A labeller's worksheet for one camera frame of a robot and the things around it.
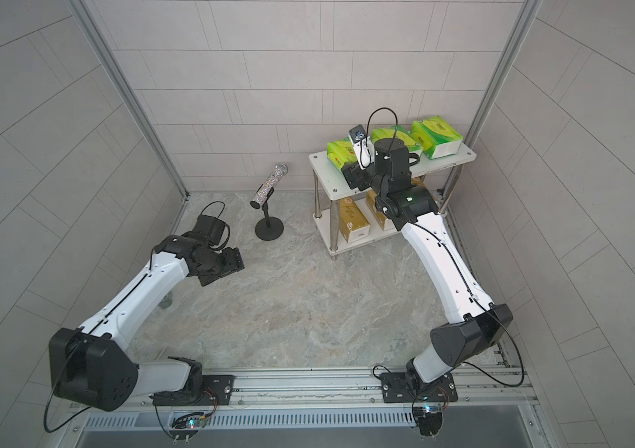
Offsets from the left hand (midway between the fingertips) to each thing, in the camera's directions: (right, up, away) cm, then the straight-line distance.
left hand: (240, 265), depth 82 cm
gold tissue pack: (+45, +13, +12) cm, 49 cm away
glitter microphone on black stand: (+3, +10, +22) cm, 24 cm away
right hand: (+35, +31, -12) cm, 48 cm away
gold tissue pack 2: (+35, +12, +9) cm, 38 cm away
